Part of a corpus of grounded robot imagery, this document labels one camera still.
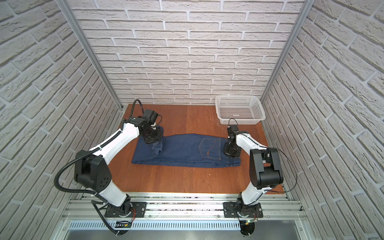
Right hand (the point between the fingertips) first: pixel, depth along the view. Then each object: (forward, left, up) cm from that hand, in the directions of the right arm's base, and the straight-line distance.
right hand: (228, 153), depth 92 cm
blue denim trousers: (+6, +30, -3) cm, 31 cm away
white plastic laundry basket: (+33, -15, +4) cm, 37 cm away
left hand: (+8, +39, +12) cm, 42 cm away
